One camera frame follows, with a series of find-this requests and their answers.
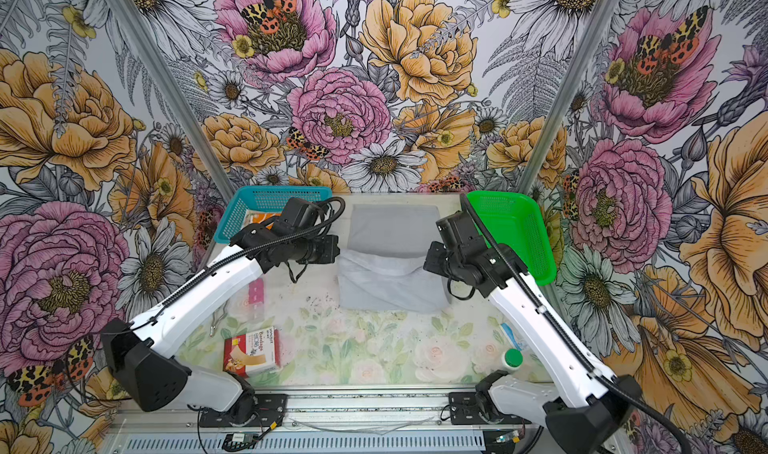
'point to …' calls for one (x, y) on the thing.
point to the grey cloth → (382, 267)
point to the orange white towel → (256, 217)
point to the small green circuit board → (243, 437)
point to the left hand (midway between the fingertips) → (335, 260)
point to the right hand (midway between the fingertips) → (433, 268)
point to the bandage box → (253, 353)
